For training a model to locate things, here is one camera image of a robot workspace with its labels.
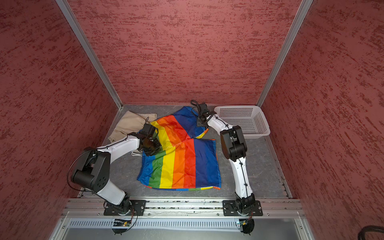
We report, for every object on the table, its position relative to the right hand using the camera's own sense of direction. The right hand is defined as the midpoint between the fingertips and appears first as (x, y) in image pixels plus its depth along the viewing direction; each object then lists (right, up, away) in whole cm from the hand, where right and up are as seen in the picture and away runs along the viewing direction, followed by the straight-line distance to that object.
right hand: (202, 124), depth 105 cm
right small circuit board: (+19, -47, -34) cm, 61 cm away
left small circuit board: (-42, -48, -32) cm, 72 cm away
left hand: (-26, -17, -14) cm, 34 cm away
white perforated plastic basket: (+38, +5, +7) cm, 39 cm away
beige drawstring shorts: (-52, +1, +1) cm, 52 cm away
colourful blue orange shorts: (-11, -23, -16) cm, 30 cm away
